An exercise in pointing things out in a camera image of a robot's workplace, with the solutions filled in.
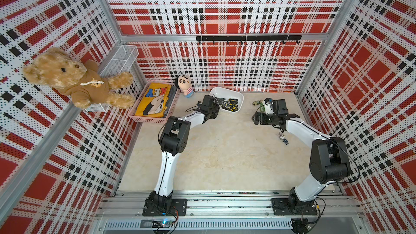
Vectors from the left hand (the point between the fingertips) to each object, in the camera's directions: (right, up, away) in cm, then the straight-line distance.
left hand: (222, 104), depth 106 cm
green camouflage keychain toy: (+23, +1, +8) cm, 25 cm away
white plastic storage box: (0, +9, +11) cm, 14 cm away
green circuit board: (-27, -53, -36) cm, 70 cm away
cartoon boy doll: (-26, +15, +2) cm, 30 cm away
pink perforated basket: (-34, +8, +5) cm, 35 cm away
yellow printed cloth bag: (-46, +1, +1) cm, 46 cm away
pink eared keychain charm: (+35, -20, -10) cm, 42 cm away
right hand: (+23, -8, -13) cm, 27 cm away
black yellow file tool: (+6, 0, +5) cm, 8 cm away
